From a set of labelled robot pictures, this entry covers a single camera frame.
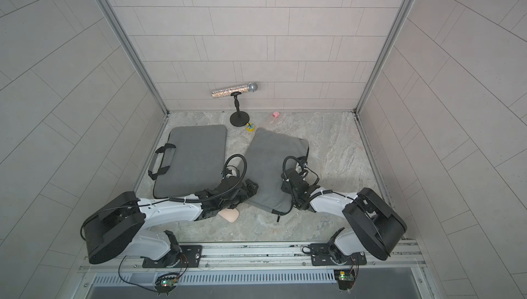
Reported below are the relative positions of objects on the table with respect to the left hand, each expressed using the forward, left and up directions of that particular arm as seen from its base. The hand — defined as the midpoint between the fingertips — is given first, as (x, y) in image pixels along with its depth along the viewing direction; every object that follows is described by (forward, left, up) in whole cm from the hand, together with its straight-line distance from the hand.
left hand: (258, 191), depth 84 cm
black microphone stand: (+42, +13, -1) cm, 44 cm away
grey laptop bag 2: (+18, -3, +1) cm, 18 cm away
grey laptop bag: (+14, +31, +1) cm, 34 cm away
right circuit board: (-29, -30, -3) cm, 42 cm away
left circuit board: (-31, +28, 0) cm, 42 cm away
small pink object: (+45, -8, 0) cm, 46 cm away
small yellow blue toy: (+36, +6, -1) cm, 37 cm away
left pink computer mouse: (-9, +11, -2) cm, 14 cm away
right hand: (+6, -12, -4) cm, 14 cm away
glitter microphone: (+43, +5, +21) cm, 48 cm away
